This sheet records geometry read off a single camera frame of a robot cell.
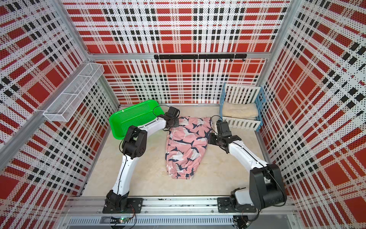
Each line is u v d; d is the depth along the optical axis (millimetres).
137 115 1149
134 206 734
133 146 625
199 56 884
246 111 1076
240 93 1117
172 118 873
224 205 718
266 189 417
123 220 691
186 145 966
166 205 750
